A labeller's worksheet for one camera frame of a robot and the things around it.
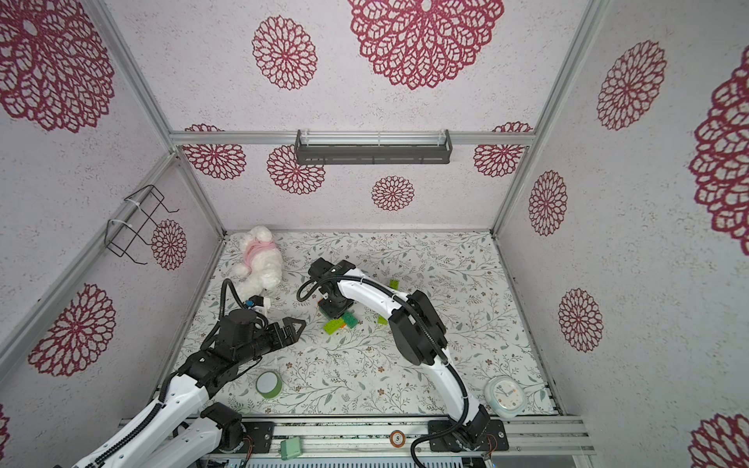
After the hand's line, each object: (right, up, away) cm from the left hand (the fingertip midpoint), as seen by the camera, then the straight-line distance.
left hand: (295, 329), depth 80 cm
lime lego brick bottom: (+9, -2, +11) cm, 14 cm away
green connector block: (+1, -27, -9) cm, 29 cm away
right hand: (+9, +4, +13) cm, 16 cm away
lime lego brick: (+24, -1, +15) cm, 28 cm away
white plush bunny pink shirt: (-20, +16, +23) cm, 34 cm away
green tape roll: (-6, -14, -2) cm, 16 cm away
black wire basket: (-42, +25, -7) cm, 50 cm away
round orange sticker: (+28, -26, -6) cm, 39 cm away
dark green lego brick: (+14, 0, +12) cm, 19 cm away
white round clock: (+57, -18, -2) cm, 60 cm away
